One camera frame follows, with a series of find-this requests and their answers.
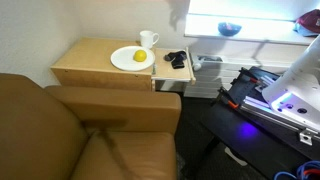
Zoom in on white wall heater unit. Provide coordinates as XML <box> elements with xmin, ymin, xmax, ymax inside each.
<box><xmin>184</xmin><ymin>53</ymin><xmax>291</xmax><ymax>98</ymax></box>

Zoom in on white ceramic mug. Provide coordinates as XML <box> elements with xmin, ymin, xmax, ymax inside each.
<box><xmin>140</xmin><ymin>30</ymin><xmax>159</xmax><ymax>49</ymax></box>

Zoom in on yellow lemon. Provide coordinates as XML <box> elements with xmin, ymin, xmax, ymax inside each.
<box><xmin>133</xmin><ymin>50</ymin><xmax>147</xmax><ymax>62</ymax></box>

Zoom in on black cloth strap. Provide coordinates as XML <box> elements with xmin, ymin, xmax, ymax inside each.
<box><xmin>163</xmin><ymin>50</ymin><xmax>188</xmax><ymax>70</ymax></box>

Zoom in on brown leather armchair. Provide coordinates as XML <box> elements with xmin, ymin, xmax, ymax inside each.
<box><xmin>0</xmin><ymin>73</ymin><xmax>181</xmax><ymax>180</ymax></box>

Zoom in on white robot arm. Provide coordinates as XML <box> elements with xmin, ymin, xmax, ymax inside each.
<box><xmin>262</xmin><ymin>36</ymin><xmax>320</xmax><ymax>131</ymax></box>

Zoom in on dark blue bowl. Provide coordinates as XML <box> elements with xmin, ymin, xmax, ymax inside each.
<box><xmin>218</xmin><ymin>22</ymin><xmax>242</xmax><ymax>36</ymax></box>

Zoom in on white round plate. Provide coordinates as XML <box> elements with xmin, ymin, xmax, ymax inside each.
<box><xmin>110</xmin><ymin>46</ymin><xmax>155</xmax><ymax>71</ymax></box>

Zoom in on maroon baseball cap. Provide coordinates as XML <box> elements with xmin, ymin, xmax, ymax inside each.
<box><xmin>293</xmin><ymin>9</ymin><xmax>320</xmax><ymax>37</ymax></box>

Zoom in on blue cable bundle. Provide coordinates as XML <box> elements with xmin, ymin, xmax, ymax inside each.
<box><xmin>273</xmin><ymin>160</ymin><xmax>320</xmax><ymax>180</ymax></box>

